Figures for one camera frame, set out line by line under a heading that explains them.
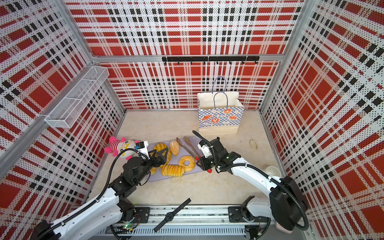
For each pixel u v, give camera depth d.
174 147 0.93
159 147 0.93
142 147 0.67
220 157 0.63
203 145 0.74
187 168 0.88
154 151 0.80
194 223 0.73
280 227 0.69
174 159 0.93
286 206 0.40
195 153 0.82
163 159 0.70
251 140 1.00
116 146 0.93
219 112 0.88
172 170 0.84
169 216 0.73
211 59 0.89
